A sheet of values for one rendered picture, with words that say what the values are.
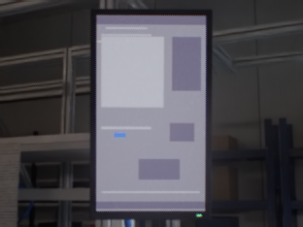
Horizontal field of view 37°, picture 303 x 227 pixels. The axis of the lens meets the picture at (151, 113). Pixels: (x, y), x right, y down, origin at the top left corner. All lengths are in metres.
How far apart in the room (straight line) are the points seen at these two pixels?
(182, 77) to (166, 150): 0.18
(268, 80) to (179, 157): 3.74
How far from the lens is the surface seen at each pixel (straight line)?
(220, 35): 2.04
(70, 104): 2.18
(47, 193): 1.62
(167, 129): 1.11
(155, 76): 1.11
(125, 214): 1.13
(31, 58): 2.38
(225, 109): 4.85
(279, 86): 4.78
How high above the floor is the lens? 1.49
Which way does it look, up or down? 10 degrees up
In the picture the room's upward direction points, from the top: straight up
